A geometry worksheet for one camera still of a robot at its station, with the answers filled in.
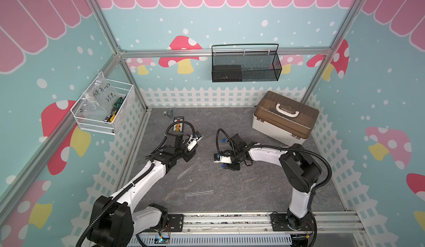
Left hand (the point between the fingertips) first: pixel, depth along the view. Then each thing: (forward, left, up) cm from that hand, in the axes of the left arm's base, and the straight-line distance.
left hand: (192, 147), depth 85 cm
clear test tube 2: (-19, -1, -14) cm, 23 cm away
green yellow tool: (+8, +33, +21) cm, 40 cm away
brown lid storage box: (+14, -49, +7) cm, 51 cm away
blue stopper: (-3, -4, +14) cm, 15 cm away
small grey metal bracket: (+35, +21, -11) cm, 42 cm away
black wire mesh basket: (+43, -37, +23) cm, 61 cm away
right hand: (-2, -18, -13) cm, 22 cm away
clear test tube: (-7, +3, -12) cm, 14 cm away
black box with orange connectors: (+29, +14, -12) cm, 34 cm away
